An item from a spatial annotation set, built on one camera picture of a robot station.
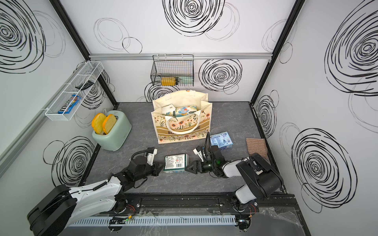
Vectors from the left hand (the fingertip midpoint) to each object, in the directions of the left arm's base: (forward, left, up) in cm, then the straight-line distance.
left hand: (165, 165), depth 83 cm
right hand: (-2, -14, 0) cm, 14 cm away
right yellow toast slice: (+17, +32, +16) cm, 40 cm away
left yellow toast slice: (+16, +38, +17) cm, 45 cm away
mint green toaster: (+13, +30, +8) cm, 34 cm away
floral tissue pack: (+29, -10, +15) cm, 35 cm away
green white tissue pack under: (0, -6, +3) cm, 7 cm away
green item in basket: (+40, -10, +29) cm, 51 cm away
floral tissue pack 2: (+26, -1, +18) cm, 32 cm away
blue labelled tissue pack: (+16, -34, +3) cm, 38 cm away
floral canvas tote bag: (+16, -10, +26) cm, 32 cm away
